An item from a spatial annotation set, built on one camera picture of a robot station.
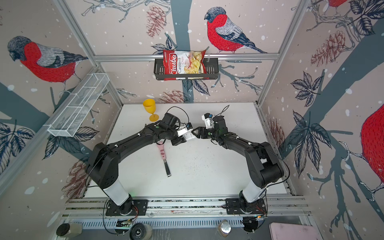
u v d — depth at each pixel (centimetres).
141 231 59
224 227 59
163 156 90
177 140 78
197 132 88
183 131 78
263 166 46
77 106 78
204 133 80
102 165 46
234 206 73
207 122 83
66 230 60
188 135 87
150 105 101
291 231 66
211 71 93
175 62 87
